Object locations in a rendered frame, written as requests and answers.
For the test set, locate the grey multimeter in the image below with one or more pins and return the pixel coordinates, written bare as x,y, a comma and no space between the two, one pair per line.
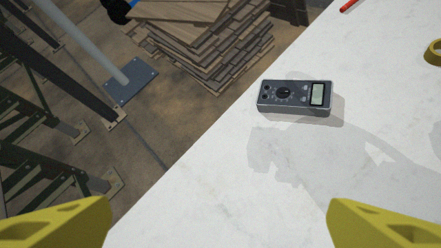
299,97

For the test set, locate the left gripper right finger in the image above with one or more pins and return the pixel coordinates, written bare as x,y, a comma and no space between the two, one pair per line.
353,224

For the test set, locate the red cylinder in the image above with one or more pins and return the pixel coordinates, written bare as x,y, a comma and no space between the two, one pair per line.
347,5

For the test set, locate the yellow sleeve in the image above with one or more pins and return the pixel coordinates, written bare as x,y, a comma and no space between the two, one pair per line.
431,56

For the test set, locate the blue sack truck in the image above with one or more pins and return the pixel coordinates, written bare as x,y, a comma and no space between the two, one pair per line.
117,9

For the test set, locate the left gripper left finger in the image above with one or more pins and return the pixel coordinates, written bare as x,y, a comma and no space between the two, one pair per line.
82,223

